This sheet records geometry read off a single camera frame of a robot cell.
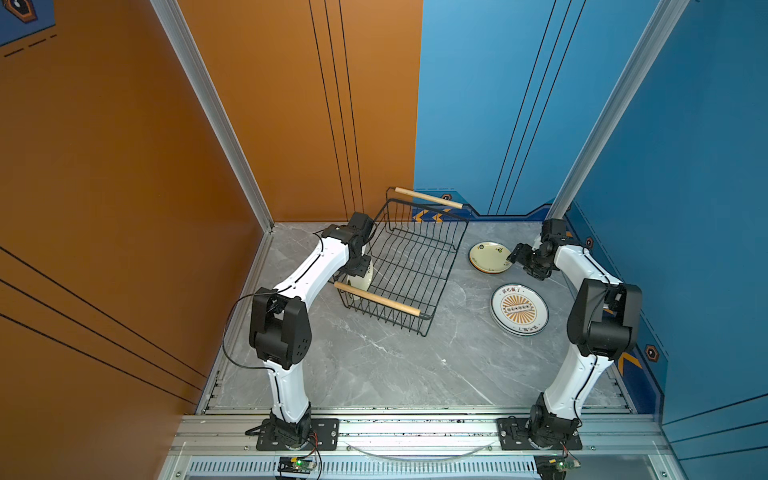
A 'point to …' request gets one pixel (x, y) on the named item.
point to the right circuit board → (553, 467)
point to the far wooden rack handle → (379, 298)
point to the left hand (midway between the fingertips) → (353, 265)
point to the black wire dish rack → (413, 244)
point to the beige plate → (490, 257)
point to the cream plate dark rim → (360, 282)
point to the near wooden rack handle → (429, 197)
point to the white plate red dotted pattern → (520, 309)
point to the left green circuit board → (295, 465)
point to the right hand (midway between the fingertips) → (516, 261)
